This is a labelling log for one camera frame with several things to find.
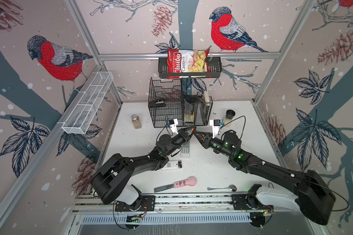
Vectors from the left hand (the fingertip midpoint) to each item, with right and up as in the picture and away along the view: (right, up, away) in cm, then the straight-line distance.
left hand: (197, 129), depth 72 cm
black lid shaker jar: (+25, +6, +26) cm, 37 cm away
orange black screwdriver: (-2, 0, +3) cm, 3 cm away
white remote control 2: (-13, -23, +14) cm, 30 cm away
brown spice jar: (-39, +2, +27) cm, 47 cm away
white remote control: (-5, -17, +19) cm, 26 cm away
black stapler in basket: (-22, +15, +19) cm, 32 cm away
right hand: (-2, -4, +2) cm, 5 cm away
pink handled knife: (-2, -30, +8) cm, 31 cm away
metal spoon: (+21, -34, +8) cm, 41 cm away
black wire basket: (-17, +15, +18) cm, 29 cm away
